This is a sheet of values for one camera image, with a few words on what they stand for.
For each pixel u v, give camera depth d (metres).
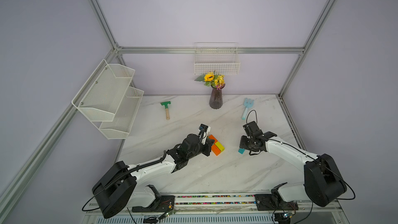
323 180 0.43
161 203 0.73
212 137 0.96
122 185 0.41
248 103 1.14
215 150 0.90
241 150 0.91
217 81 0.94
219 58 0.95
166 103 1.15
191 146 0.62
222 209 0.73
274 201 0.66
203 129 0.71
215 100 1.08
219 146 0.91
